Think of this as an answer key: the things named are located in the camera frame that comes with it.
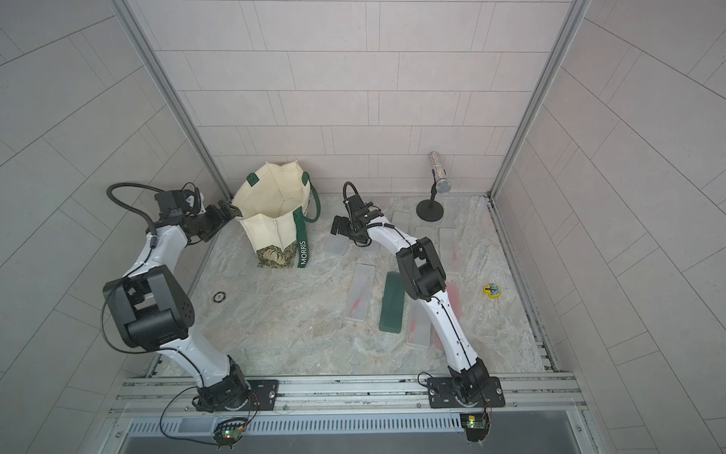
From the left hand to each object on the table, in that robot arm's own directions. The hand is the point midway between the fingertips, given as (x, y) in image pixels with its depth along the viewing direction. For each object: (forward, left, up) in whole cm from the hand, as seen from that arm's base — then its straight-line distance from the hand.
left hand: (233, 209), depth 90 cm
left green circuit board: (-56, -13, -13) cm, 59 cm away
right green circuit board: (-55, -71, -16) cm, 91 cm away
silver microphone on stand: (+13, -68, -14) cm, 71 cm away
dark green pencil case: (-25, -52, -15) cm, 59 cm away
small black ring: (-22, +3, -17) cm, 28 cm away
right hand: (+4, -34, -15) cm, 37 cm away
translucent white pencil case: (-3, -32, -14) cm, 36 cm away
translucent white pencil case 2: (-21, -41, -15) cm, 49 cm away
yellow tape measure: (-20, -84, -14) cm, 87 cm away
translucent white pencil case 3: (+4, -64, -15) cm, 66 cm away
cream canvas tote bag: (+12, -7, -12) cm, 19 cm away
